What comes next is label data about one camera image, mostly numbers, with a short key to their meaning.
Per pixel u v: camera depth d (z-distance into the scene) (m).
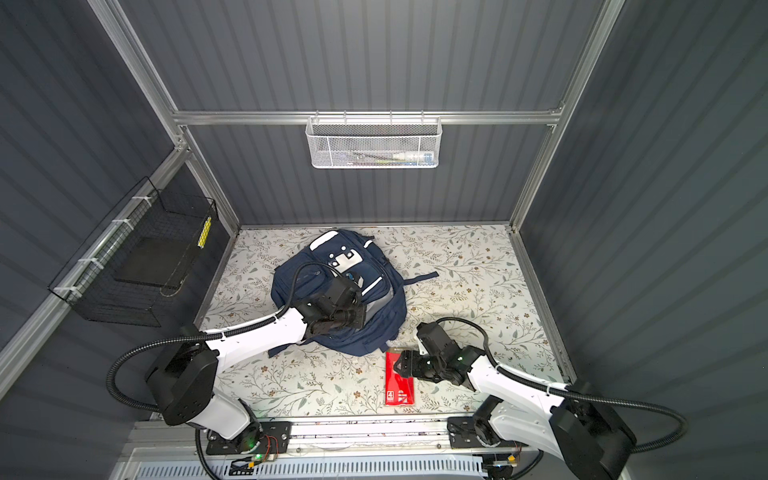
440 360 0.64
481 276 1.05
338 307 0.66
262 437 0.72
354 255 0.96
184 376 0.43
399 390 0.80
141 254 0.75
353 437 0.75
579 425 0.41
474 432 0.67
